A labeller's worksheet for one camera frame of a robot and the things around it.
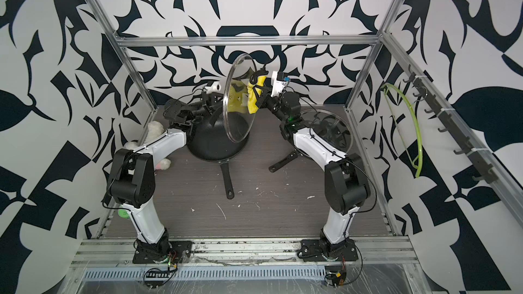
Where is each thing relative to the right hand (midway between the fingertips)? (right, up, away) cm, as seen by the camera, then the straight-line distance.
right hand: (252, 83), depth 77 cm
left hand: (-6, -6, -8) cm, 12 cm away
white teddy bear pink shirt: (-48, -17, +21) cm, 55 cm away
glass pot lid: (-10, -15, +38) cm, 42 cm away
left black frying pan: (-16, -23, +25) cm, 38 cm away
